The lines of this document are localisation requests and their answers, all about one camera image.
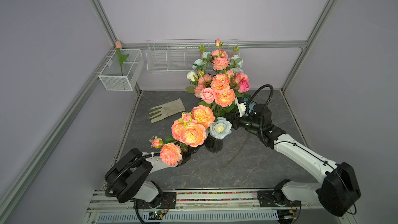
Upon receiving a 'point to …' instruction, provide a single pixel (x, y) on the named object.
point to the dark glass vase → (213, 144)
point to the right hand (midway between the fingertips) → (221, 115)
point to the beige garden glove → (167, 109)
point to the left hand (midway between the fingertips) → (217, 132)
